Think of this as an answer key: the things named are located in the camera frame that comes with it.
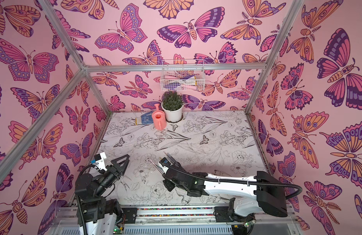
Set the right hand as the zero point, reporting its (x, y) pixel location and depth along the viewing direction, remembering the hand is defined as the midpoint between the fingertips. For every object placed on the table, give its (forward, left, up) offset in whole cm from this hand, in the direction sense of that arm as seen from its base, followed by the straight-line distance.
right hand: (163, 173), depth 75 cm
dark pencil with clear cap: (+16, -1, -13) cm, 21 cm away
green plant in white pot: (+48, -2, +3) cm, 48 cm away
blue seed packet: (+50, +20, -12) cm, 55 cm away
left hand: (+3, +14, +11) cm, 18 cm away
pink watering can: (+41, +8, -3) cm, 42 cm away
